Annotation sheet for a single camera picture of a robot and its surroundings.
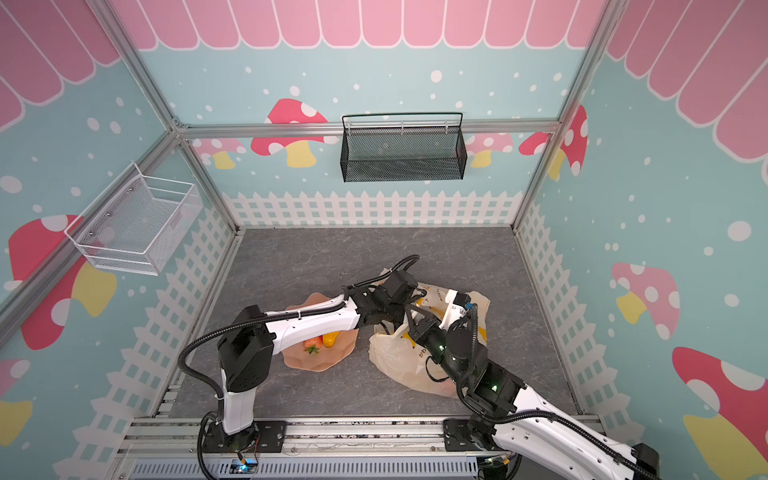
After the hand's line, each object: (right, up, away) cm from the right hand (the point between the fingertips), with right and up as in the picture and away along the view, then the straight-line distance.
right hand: (402, 308), depth 67 cm
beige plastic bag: (-1, -11, +1) cm, 12 cm away
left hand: (+9, -8, +11) cm, 17 cm away
